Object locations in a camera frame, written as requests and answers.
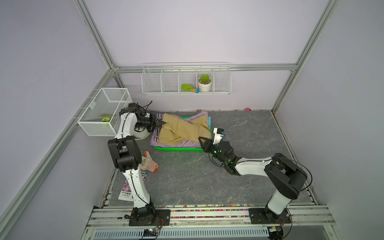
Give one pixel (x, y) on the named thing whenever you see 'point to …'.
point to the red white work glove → (147, 163)
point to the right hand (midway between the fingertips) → (199, 137)
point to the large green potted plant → (139, 128)
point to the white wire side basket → (101, 117)
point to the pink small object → (247, 109)
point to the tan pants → (176, 130)
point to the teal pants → (209, 120)
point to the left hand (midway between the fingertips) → (165, 122)
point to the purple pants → (155, 135)
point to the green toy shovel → (186, 87)
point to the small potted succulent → (204, 83)
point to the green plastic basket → (168, 149)
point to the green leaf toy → (106, 118)
